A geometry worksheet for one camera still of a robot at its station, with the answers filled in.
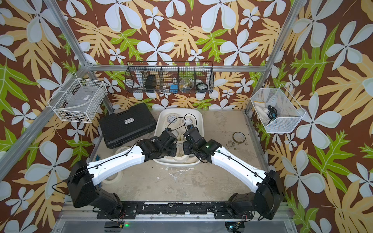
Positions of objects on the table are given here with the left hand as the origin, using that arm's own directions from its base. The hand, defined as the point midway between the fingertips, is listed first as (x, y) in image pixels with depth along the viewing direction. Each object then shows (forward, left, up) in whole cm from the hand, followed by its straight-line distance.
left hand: (176, 147), depth 81 cm
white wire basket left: (+20, +56, +17) cm, 62 cm away
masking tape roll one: (+5, +37, -13) cm, 40 cm away
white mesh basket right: (+11, -60, +16) cm, 63 cm away
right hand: (+1, -5, +2) cm, 5 cm away
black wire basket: (+46, +6, +15) cm, 49 cm away
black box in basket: (+43, +19, +12) cm, 49 cm away
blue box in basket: (+36, +3, +13) cm, 38 cm away
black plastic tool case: (+19, +41, -9) cm, 46 cm away
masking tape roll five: (+31, +7, -10) cm, 33 cm away
